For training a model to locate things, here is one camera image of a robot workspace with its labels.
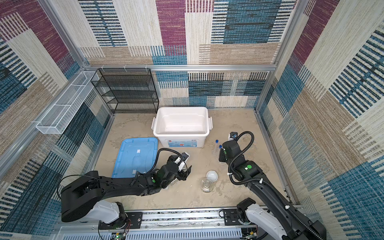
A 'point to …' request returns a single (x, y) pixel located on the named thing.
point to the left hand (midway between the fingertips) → (185, 159)
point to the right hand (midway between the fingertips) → (226, 151)
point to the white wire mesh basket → (56, 121)
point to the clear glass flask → (206, 185)
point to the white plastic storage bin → (185, 127)
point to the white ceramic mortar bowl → (213, 175)
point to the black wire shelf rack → (127, 91)
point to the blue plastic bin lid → (135, 154)
